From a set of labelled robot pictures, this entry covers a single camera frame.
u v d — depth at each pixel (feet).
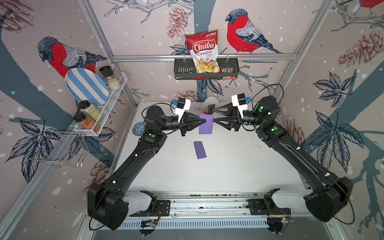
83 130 2.14
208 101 3.40
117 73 2.79
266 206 2.17
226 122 1.87
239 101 1.63
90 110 2.11
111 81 2.73
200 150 3.10
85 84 2.34
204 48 2.62
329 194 1.22
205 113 3.30
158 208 2.39
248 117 1.81
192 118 1.86
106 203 1.24
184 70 3.09
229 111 1.94
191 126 1.93
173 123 1.84
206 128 2.01
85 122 2.00
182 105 1.68
